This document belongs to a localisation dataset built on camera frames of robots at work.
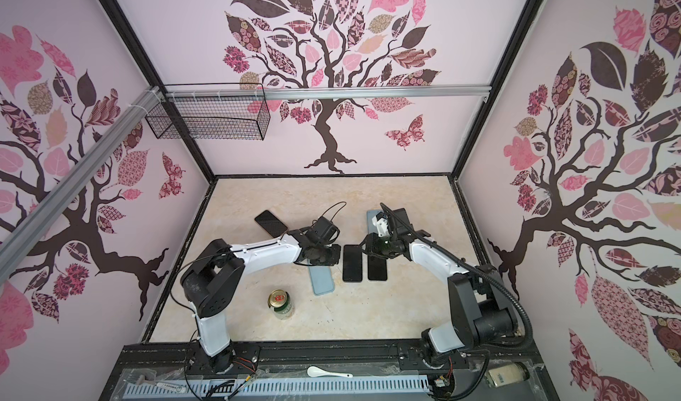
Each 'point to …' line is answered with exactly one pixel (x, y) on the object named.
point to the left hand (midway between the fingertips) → (338, 263)
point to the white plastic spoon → (317, 372)
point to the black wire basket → (229, 111)
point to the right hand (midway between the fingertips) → (362, 246)
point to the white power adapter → (504, 375)
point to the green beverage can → (280, 303)
